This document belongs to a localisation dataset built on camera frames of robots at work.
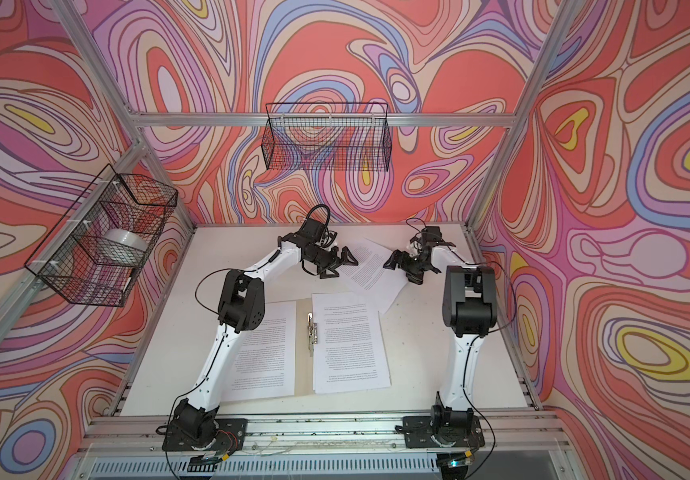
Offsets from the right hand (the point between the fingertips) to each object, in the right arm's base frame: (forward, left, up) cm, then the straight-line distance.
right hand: (395, 274), depth 102 cm
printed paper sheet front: (-24, +17, -3) cm, 30 cm away
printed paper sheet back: (0, +9, -2) cm, 9 cm away
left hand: (+2, +15, +3) cm, 15 cm away
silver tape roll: (-12, +71, +31) cm, 78 cm away
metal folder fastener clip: (-20, +28, -2) cm, 35 cm away
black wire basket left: (-10, +80, +28) cm, 85 cm away
